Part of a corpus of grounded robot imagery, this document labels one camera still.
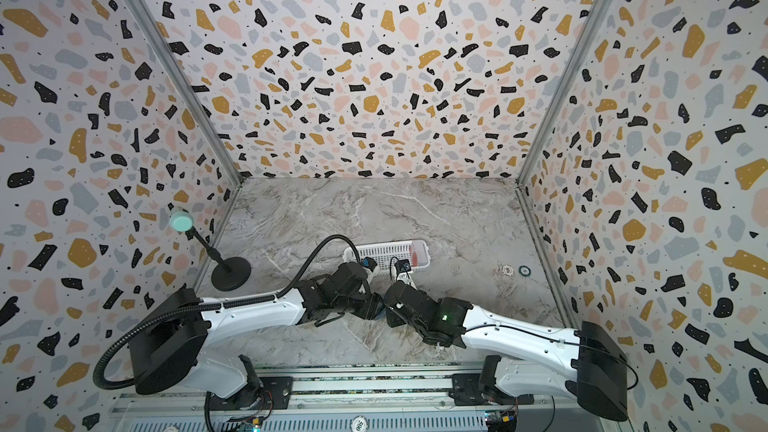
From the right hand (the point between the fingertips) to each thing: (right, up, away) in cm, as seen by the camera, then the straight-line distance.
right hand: (387, 298), depth 76 cm
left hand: (-1, -2, +5) cm, 6 cm away
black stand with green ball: (-50, +2, +17) cm, 53 cm away
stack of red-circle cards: (+8, +7, +21) cm, 23 cm away
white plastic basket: (+8, +9, +19) cm, 22 cm away
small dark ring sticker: (+44, +2, +21) cm, 49 cm away
